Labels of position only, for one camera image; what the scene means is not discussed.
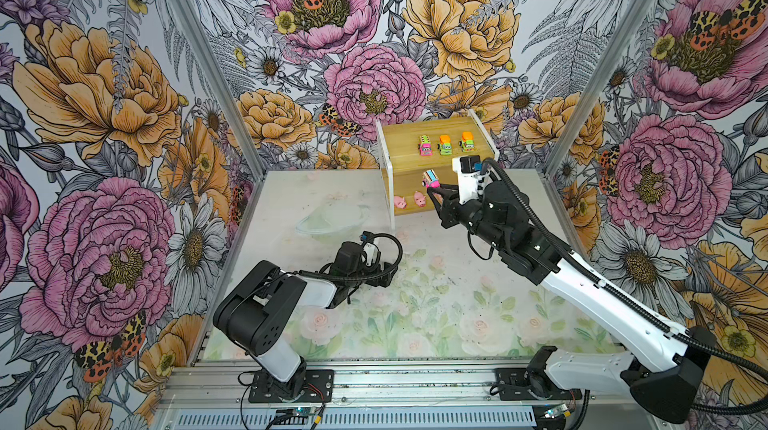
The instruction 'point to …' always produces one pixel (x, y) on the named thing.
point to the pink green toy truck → (425, 147)
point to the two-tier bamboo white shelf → (418, 150)
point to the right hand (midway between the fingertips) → (433, 198)
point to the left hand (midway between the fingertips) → (383, 271)
